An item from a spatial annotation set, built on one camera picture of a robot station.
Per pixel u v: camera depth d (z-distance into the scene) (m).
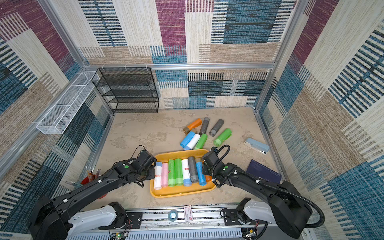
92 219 0.54
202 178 0.83
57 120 0.71
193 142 0.99
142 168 0.62
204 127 1.07
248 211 0.62
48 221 0.38
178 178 0.83
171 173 0.85
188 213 0.75
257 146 0.96
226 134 1.02
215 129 1.05
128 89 1.08
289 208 0.41
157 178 0.82
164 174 0.85
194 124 1.10
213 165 0.64
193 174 0.85
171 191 0.81
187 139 1.01
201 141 0.99
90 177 0.77
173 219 0.73
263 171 0.89
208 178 0.83
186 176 0.83
